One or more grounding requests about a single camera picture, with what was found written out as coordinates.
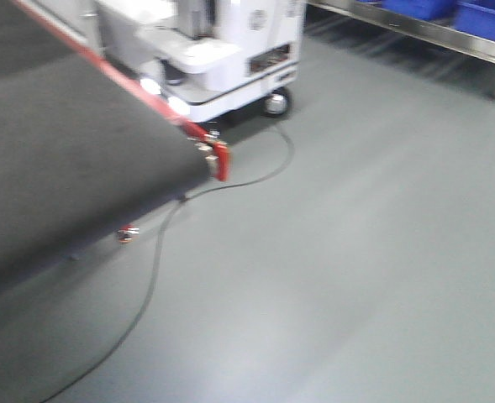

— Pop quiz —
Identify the steel rack on castors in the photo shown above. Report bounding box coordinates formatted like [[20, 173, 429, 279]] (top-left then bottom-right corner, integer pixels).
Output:
[[305, 0, 495, 101]]

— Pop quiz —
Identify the black floor cable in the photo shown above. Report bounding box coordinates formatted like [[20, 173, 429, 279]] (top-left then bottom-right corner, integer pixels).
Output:
[[36, 123, 295, 403]]

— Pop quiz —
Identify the conveyor with dark grey belt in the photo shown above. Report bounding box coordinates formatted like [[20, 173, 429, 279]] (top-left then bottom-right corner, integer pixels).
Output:
[[0, 0, 234, 297]]

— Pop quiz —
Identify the row of blue bins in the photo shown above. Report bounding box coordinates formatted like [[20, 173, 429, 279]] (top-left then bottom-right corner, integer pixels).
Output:
[[354, 0, 495, 44]]

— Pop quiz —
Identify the white wheeled machine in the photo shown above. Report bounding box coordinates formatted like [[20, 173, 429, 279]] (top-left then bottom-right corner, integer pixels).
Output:
[[95, 0, 307, 127]]

